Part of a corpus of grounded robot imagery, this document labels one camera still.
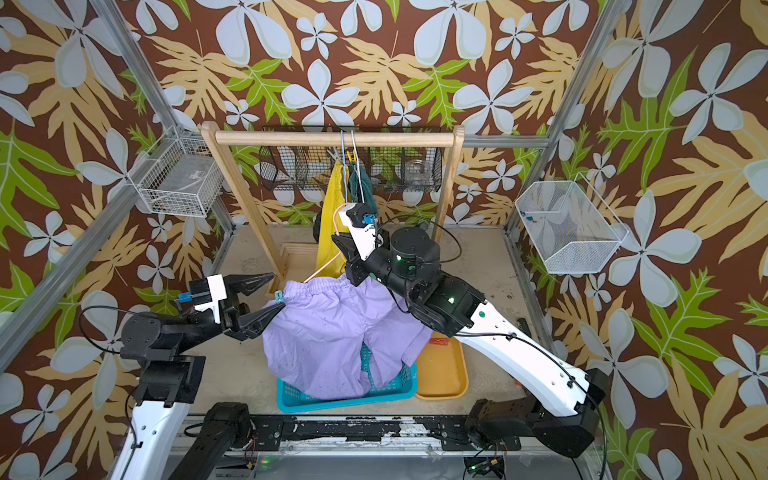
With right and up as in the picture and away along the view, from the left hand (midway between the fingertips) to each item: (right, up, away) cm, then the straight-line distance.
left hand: (278, 288), depth 55 cm
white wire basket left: (-40, +30, +32) cm, 59 cm away
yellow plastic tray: (+36, -27, +30) cm, 54 cm away
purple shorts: (+7, -17, +25) cm, 31 cm away
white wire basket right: (+73, +15, +29) cm, 80 cm away
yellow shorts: (+5, +23, +32) cm, 40 cm away
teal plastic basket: (+25, -30, +26) cm, 47 cm away
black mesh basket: (+23, +36, +46) cm, 63 cm away
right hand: (+10, +10, +2) cm, 14 cm away
